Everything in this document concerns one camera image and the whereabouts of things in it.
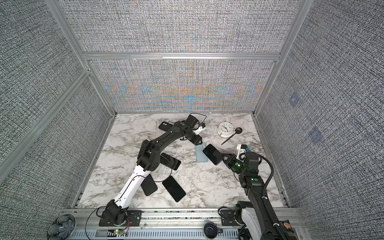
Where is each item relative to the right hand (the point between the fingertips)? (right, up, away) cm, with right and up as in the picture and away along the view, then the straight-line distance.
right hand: (220, 154), depth 81 cm
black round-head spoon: (+17, +12, +25) cm, 33 cm away
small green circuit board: (-50, -35, -11) cm, 61 cm away
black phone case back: (-36, +15, +32) cm, 51 cm away
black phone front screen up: (-26, -20, +4) cm, 33 cm away
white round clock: (+8, +13, +24) cm, 28 cm away
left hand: (-10, +5, +22) cm, 25 cm away
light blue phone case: (-10, -4, +15) cm, 19 cm away
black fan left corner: (-76, -33, -12) cm, 83 cm away
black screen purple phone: (0, -4, +19) cm, 20 cm away
